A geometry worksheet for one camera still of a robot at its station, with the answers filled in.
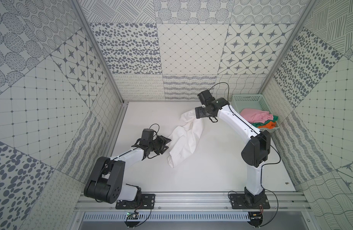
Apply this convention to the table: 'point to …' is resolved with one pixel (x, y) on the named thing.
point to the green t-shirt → (256, 124)
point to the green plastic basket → (253, 101)
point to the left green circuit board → (132, 215)
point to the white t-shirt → (185, 138)
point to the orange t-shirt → (271, 125)
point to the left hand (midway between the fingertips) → (168, 139)
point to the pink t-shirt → (255, 115)
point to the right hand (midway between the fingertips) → (205, 113)
